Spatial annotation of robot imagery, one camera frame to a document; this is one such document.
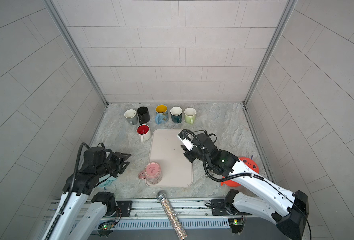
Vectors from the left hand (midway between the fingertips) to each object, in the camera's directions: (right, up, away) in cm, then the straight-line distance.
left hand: (135, 155), depth 73 cm
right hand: (+23, +5, -1) cm, 24 cm away
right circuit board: (+48, -31, -5) cm, 57 cm away
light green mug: (+28, +20, +30) cm, 46 cm away
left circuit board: (-9, -28, -9) cm, 31 cm away
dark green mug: (+18, +21, +29) cm, 40 cm away
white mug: (-2, +9, +23) cm, 25 cm away
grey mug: (-13, +20, +28) cm, 37 cm away
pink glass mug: (+9, -8, 0) cm, 12 cm away
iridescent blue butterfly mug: (+9, +20, +26) cm, 34 cm away
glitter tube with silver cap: (+13, -19, -2) cm, 23 cm away
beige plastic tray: (+12, -2, +21) cm, 24 cm away
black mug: (-3, +20, +26) cm, 33 cm away
